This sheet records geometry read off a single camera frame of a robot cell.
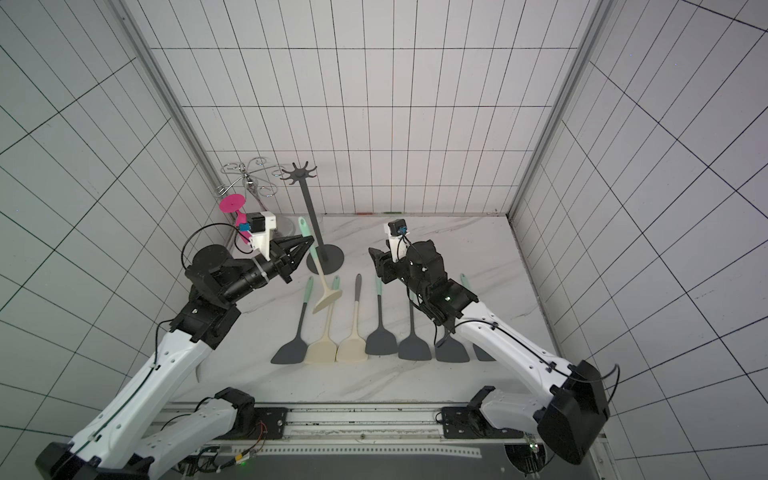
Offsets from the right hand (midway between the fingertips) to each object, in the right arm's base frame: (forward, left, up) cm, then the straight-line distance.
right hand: (382, 239), depth 74 cm
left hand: (-8, +15, +7) cm, 18 cm away
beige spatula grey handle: (-19, +7, -28) cm, 34 cm away
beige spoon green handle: (-13, +13, -8) cm, 20 cm away
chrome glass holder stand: (+25, +43, +1) cm, 50 cm away
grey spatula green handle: (-20, +24, -28) cm, 42 cm away
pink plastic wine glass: (+12, +45, -1) cm, 47 cm away
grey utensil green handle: (-16, 0, -28) cm, 32 cm away
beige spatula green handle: (-19, +16, -28) cm, 38 cm away
